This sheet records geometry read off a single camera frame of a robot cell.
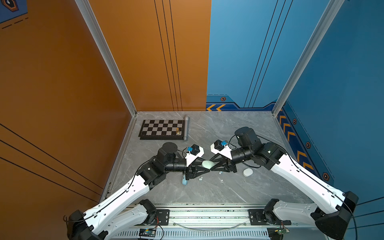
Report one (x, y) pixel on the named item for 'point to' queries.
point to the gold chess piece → (178, 131)
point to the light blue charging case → (184, 181)
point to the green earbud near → (200, 179)
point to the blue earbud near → (220, 172)
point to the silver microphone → (186, 133)
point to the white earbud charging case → (247, 172)
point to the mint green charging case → (208, 164)
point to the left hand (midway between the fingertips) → (207, 165)
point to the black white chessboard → (161, 130)
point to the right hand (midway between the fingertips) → (211, 163)
